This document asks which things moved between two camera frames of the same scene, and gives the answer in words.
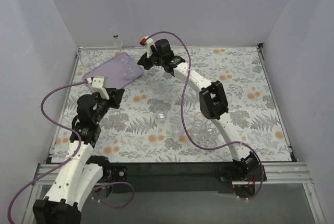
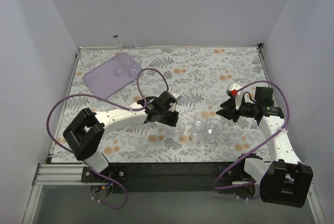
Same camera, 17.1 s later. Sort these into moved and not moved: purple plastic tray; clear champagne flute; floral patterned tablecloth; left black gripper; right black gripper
Moved: right black gripper; left black gripper
Not moved: purple plastic tray; floral patterned tablecloth; clear champagne flute
